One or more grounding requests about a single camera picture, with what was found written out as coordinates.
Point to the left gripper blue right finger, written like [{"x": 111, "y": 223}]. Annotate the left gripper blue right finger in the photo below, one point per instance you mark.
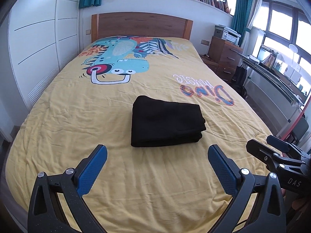
[{"x": 257, "y": 203}]

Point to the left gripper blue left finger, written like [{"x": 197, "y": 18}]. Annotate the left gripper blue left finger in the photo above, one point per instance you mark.
[{"x": 57, "y": 203}]

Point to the black pants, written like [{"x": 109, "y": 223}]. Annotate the black pants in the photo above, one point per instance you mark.
[{"x": 157, "y": 123}]

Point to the long glass desk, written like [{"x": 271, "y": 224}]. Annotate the long glass desk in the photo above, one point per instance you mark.
[{"x": 275, "y": 99}]

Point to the black bag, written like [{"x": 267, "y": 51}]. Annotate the black bag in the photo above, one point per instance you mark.
[{"x": 237, "y": 81}]

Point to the white desk lamp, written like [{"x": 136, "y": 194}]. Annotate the white desk lamp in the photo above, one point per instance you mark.
[{"x": 294, "y": 50}]

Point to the wooden nightstand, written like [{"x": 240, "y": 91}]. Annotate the wooden nightstand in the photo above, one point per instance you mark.
[{"x": 210, "y": 63}]

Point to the wooden drawer chest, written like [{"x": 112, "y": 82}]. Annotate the wooden drawer chest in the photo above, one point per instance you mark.
[{"x": 226, "y": 55}]

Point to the white printer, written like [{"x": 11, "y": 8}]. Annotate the white printer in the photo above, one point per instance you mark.
[{"x": 227, "y": 34}]

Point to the right teal curtain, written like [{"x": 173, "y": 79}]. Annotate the right teal curtain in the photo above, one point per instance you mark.
[{"x": 241, "y": 16}]

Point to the white wardrobe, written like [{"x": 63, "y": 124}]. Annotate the white wardrobe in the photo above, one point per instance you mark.
[{"x": 38, "y": 39}]

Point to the wooden headboard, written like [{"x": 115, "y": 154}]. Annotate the wooden headboard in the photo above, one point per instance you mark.
[{"x": 139, "y": 24}]

